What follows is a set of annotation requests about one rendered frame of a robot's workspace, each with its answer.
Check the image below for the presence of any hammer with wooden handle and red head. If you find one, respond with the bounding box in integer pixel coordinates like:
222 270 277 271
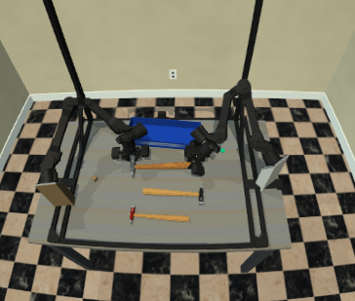
130 206 189 223

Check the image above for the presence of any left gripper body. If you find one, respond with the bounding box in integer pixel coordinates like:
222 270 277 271
189 139 210 176

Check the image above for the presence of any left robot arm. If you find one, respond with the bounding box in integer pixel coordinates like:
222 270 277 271
184 79 283 166

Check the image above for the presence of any blue bin with label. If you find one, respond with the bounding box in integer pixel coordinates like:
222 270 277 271
129 117 201 150

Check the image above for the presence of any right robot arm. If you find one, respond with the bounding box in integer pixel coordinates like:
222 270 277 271
40 96 148 183

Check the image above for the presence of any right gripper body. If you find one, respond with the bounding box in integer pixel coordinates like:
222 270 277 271
111 144 149 160

